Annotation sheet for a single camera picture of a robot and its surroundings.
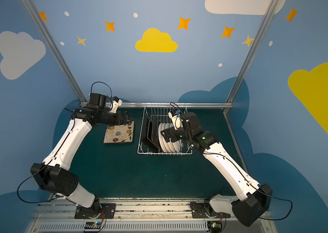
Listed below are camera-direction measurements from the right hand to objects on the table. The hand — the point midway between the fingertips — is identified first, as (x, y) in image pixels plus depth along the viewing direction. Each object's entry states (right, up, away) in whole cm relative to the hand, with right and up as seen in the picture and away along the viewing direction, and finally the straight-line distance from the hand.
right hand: (169, 127), depth 74 cm
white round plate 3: (+1, -10, +12) cm, 16 cm away
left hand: (-24, +5, +5) cm, 25 cm away
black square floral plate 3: (-11, -8, +10) cm, 17 cm away
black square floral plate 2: (-13, -4, +10) cm, 17 cm away
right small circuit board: (+23, -51, 0) cm, 56 cm away
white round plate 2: (-2, -10, +11) cm, 15 cm away
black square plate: (-8, -8, +9) cm, 14 cm away
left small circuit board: (-40, -51, -1) cm, 64 cm away
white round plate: (-5, -7, +10) cm, 13 cm away
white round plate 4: (+5, -11, +16) cm, 20 cm away
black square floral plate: (-35, -5, +31) cm, 47 cm away
